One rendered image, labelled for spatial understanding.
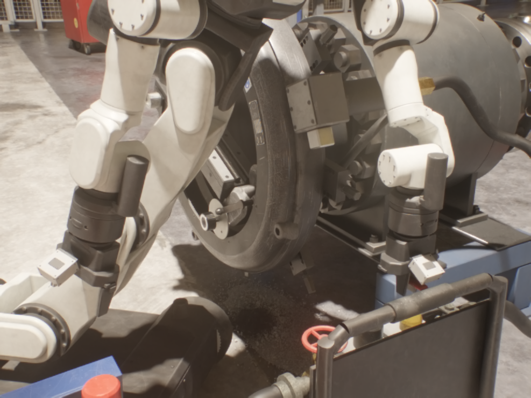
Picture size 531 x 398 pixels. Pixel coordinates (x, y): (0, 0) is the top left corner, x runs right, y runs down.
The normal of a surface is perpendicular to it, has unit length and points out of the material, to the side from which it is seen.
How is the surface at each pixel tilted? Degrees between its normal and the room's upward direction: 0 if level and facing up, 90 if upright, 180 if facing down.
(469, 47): 48
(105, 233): 99
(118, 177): 105
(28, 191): 0
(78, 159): 81
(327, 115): 67
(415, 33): 121
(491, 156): 113
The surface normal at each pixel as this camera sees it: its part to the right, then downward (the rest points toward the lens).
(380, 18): -0.74, 0.08
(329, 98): 0.48, -0.06
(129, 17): -0.50, 0.18
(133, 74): 0.30, 0.61
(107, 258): 0.82, 0.43
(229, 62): 0.76, 0.08
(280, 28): 0.32, -0.51
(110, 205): 0.53, -0.29
